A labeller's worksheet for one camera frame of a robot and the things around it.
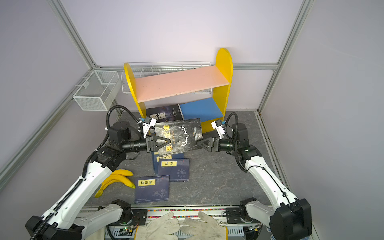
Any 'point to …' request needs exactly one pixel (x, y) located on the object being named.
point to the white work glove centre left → (164, 227)
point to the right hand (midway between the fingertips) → (201, 144)
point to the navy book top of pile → (178, 169)
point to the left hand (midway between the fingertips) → (168, 144)
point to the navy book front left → (152, 188)
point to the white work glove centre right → (203, 229)
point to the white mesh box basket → (100, 91)
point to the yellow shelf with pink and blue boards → (209, 111)
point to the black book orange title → (184, 135)
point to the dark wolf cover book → (165, 113)
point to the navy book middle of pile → (156, 157)
